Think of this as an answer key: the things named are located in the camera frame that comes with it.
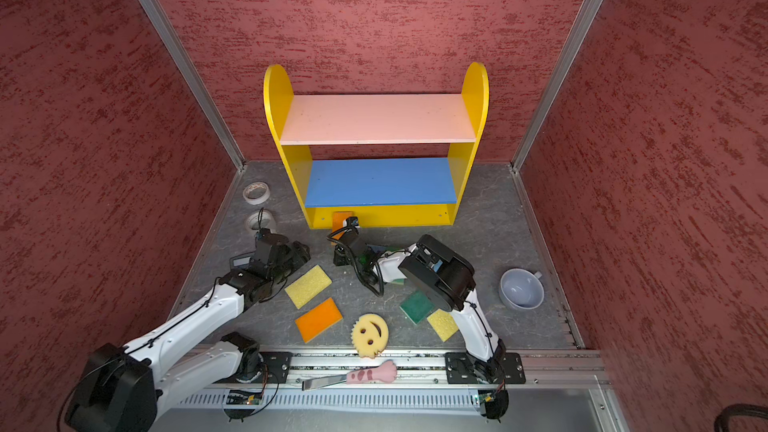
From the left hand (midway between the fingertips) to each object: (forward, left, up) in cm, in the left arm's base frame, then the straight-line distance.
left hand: (303, 258), depth 87 cm
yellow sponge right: (-16, -41, -6) cm, 45 cm away
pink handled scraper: (-28, -25, -4) cm, 38 cm away
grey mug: (-6, -65, -6) cm, 66 cm away
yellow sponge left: (-6, -1, -6) cm, 9 cm away
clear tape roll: (+30, +26, -7) cm, 40 cm away
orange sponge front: (-16, -6, -6) cm, 18 cm away
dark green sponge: (-12, -34, -6) cm, 36 cm away
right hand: (+6, -8, -7) cm, 12 cm away
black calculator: (0, +21, -4) cm, 21 cm away
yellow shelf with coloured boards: (+33, -24, +9) cm, 42 cm away
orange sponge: (+16, -8, -3) cm, 18 cm away
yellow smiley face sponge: (-20, -21, -4) cm, 29 cm away
